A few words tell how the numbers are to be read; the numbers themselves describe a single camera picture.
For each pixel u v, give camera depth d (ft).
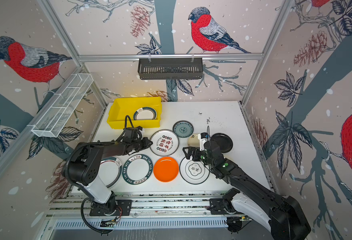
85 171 1.53
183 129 3.42
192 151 2.34
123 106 3.87
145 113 3.77
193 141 3.23
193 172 2.80
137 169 2.88
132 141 2.58
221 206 2.39
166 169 2.83
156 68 3.51
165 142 3.21
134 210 2.40
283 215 1.29
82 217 2.25
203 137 2.36
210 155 1.98
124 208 2.40
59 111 2.49
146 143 2.81
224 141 3.22
